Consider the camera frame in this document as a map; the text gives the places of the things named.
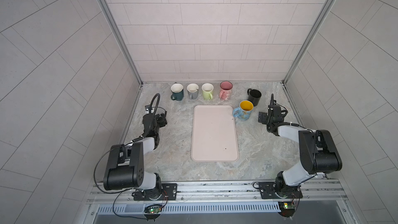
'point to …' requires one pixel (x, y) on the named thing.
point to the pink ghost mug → (225, 89)
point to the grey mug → (193, 90)
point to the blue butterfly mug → (244, 111)
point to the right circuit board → (286, 209)
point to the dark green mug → (178, 92)
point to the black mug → (254, 96)
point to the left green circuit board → (152, 211)
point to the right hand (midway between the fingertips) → (267, 113)
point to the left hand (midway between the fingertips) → (161, 111)
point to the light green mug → (207, 89)
